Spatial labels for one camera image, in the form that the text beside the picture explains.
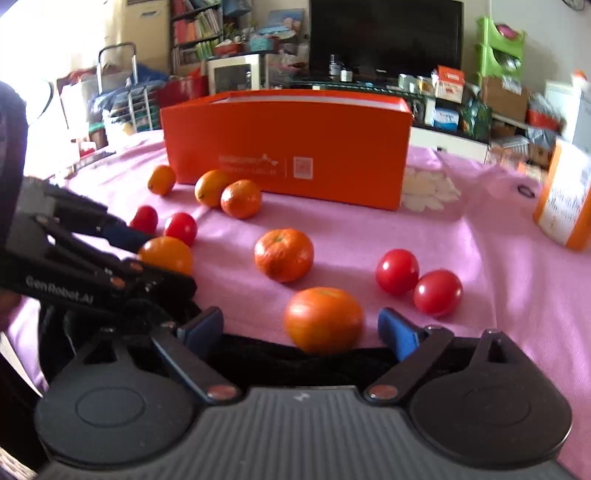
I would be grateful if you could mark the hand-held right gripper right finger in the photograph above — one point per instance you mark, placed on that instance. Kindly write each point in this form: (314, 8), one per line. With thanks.
(397, 334)

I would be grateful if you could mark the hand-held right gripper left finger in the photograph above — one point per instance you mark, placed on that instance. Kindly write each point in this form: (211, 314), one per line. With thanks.
(201, 330)

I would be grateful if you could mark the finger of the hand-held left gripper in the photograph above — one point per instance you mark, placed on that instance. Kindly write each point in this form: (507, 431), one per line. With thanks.
(124, 236)
(166, 286)

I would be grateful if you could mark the orange mandarin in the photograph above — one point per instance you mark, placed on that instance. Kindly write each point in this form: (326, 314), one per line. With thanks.
(168, 254)
(161, 180)
(241, 199)
(284, 254)
(211, 187)
(323, 319)

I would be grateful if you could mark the orange cardboard box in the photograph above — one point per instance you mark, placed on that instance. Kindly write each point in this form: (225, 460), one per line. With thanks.
(277, 138)

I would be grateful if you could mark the red tomato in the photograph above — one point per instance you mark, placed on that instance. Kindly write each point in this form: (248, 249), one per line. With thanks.
(397, 271)
(146, 218)
(437, 292)
(181, 228)

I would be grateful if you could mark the pink blanket with white flowers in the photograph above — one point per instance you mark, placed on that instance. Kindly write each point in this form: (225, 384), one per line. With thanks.
(485, 277)

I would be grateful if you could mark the white storage bin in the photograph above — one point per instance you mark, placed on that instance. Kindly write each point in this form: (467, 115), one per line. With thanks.
(81, 101)

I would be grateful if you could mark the red bag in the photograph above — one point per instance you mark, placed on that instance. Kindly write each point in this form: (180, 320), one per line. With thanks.
(182, 90)

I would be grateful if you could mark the blue tarp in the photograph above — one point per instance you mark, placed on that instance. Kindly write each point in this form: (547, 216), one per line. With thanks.
(143, 76)

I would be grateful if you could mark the white and black television stand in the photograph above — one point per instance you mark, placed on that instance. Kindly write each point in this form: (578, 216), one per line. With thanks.
(457, 143)

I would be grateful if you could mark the orange and white container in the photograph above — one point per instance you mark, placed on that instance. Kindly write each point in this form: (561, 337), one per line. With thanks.
(565, 198)

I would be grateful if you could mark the bookshelf with books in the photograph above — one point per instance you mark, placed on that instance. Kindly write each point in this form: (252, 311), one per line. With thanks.
(194, 27)

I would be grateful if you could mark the blue tissue box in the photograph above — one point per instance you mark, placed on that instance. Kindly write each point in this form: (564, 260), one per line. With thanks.
(447, 120)

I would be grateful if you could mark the blue plastic basket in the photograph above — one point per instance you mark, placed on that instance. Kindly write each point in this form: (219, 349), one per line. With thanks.
(262, 44)

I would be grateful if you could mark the orange and white carton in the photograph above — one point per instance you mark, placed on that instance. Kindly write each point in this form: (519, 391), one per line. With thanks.
(450, 83)

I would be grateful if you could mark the brown cardboard box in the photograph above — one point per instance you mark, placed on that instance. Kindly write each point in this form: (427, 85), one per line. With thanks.
(505, 99)

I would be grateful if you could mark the white board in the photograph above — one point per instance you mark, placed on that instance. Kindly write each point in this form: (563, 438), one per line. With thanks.
(572, 106)

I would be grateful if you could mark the green plastic shelf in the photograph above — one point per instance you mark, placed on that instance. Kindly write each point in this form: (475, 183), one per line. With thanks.
(501, 50)

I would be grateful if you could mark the black television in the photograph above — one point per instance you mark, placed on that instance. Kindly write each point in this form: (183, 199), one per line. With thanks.
(388, 32)

